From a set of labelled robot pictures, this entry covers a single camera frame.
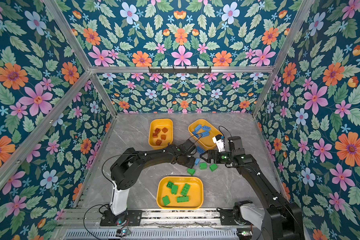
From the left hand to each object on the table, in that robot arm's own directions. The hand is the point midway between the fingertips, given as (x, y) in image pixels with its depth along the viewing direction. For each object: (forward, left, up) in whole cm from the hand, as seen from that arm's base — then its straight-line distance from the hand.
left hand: (194, 161), depth 90 cm
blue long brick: (+26, -5, -1) cm, 27 cm away
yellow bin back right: (+13, -10, 0) cm, 16 cm away
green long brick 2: (-21, +8, -1) cm, 22 cm away
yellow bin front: (-17, +9, -3) cm, 19 cm away
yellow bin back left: (+25, +23, -3) cm, 34 cm away
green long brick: (-16, +6, -2) cm, 17 cm away
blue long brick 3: (+22, -10, -3) cm, 25 cm away
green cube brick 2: (-3, -12, -3) cm, 12 cm away
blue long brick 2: (+25, -11, 0) cm, 27 cm away
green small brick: (-12, +15, -2) cm, 20 cm away
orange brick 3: (+27, +19, -2) cm, 33 cm away
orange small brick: (+27, +25, -2) cm, 37 cm away
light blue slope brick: (+1, -2, -1) cm, 3 cm away
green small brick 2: (-20, +17, -4) cm, 26 cm away
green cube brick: (-2, -5, -2) cm, 6 cm away
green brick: (-15, +12, -4) cm, 20 cm away
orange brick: (+21, +20, -2) cm, 29 cm away
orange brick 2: (+17, +23, -2) cm, 29 cm away
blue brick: (+21, -2, 0) cm, 21 cm away
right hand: (-3, -6, +12) cm, 14 cm away
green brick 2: (-6, +2, 0) cm, 7 cm away
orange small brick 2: (+23, +26, -2) cm, 35 cm away
